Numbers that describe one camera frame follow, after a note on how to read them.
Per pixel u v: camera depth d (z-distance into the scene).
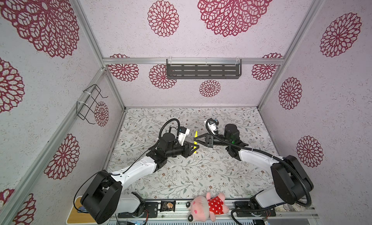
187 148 0.69
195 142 0.75
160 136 0.62
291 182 0.44
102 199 0.41
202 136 0.75
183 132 0.71
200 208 0.67
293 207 0.72
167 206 0.74
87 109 0.76
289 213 0.73
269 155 0.51
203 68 0.94
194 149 0.75
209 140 0.70
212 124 0.73
